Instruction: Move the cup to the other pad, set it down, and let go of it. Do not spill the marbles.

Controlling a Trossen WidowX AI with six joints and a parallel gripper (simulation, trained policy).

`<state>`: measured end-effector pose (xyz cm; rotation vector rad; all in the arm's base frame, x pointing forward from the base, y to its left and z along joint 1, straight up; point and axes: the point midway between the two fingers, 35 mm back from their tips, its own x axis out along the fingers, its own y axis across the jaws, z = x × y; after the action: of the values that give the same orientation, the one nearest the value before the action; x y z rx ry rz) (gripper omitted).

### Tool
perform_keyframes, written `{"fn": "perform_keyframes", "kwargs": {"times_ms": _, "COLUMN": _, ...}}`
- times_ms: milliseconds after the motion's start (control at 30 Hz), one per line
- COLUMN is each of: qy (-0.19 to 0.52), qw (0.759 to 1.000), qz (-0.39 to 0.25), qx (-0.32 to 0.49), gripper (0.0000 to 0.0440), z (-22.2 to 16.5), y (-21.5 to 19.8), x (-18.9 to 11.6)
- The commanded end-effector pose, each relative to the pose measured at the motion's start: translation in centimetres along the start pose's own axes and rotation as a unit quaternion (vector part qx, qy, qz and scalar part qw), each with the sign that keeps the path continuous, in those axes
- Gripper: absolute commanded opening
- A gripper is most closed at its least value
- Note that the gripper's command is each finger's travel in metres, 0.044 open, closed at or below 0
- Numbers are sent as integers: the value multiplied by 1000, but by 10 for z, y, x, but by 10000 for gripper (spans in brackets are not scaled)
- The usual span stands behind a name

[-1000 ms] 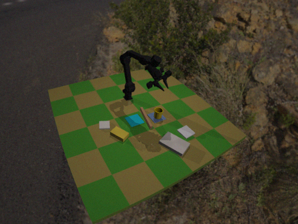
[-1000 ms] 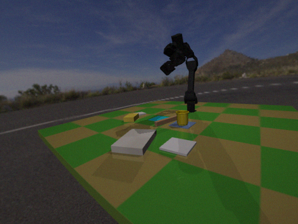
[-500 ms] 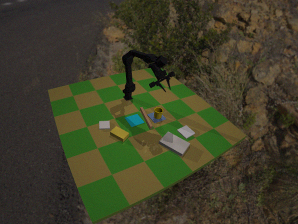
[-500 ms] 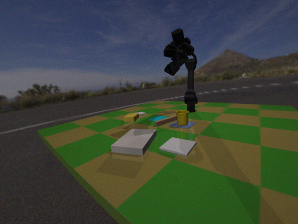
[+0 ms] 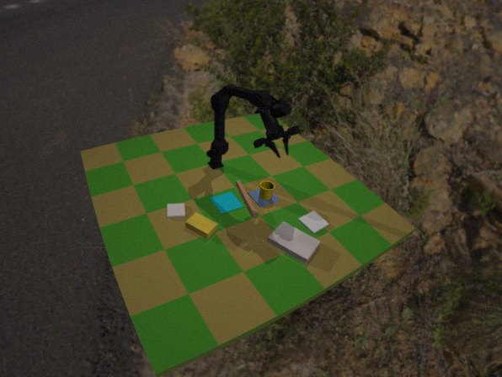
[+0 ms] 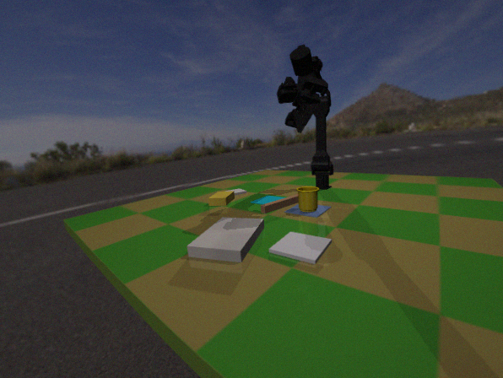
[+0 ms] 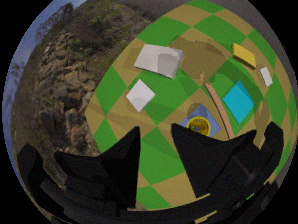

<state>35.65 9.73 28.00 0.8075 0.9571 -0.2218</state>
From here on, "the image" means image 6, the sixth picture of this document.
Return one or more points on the tan flat bar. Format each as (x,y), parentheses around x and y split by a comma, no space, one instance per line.
(281,203)

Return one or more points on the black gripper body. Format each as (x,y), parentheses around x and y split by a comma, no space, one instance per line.
(309,87)

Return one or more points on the yellow rectangular block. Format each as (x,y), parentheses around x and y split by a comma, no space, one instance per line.
(221,198)

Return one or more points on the yellow cup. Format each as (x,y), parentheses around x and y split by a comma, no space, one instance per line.
(307,198)

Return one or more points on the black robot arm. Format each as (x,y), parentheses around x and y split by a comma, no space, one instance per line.
(304,65)

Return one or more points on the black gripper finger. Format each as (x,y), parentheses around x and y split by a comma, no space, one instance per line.
(298,123)
(308,106)

